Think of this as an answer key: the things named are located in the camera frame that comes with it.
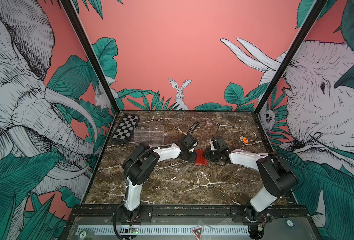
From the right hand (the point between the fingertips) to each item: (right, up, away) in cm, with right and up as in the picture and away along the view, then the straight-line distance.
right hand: (201, 152), depth 93 cm
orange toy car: (+31, +7, +9) cm, 33 cm away
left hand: (-3, -2, 0) cm, 4 cm away
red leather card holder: (-1, -5, 0) cm, 5 cm away
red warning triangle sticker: (-5, -33, -25) cm, 41 cm away
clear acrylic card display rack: (-33, +11, +10) cm, 36 cm away
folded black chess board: (-53, +15, +11) cm, 56 cm away
